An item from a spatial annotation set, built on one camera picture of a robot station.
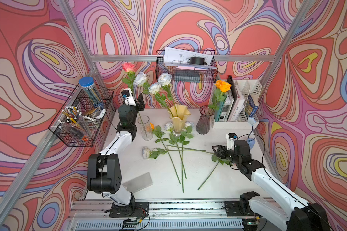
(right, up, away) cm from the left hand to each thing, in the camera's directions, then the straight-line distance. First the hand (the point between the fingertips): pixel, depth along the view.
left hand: (138, 93), depth 80 cm
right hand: (+46, -33, +4) cm, 57 cm away
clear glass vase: (+1, -20, +16) cm, 25 cm away
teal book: (+48, -11, +14) cm, 52 cm away
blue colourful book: (+74, -5, +19) cm, 77 cm away
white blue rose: (+3, -36, +11) cm, 38 cm away
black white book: (+56, -3, +10) cm, 57 cm away
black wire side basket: (-23, -12, -6) cm, 26 cm away
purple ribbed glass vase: (+42, -17, +17) cm, 48 cm away
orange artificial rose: (+8, -23, +25) cm, 34 cm away
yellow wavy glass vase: (+23, -10, +16) cm, 30 cm away
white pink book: (+62, -7, +13) cm, 64 cm away
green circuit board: (-2, -67, -9) cm, 68 cm away
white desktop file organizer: (+73, +9, +22) cm, 76 cm away
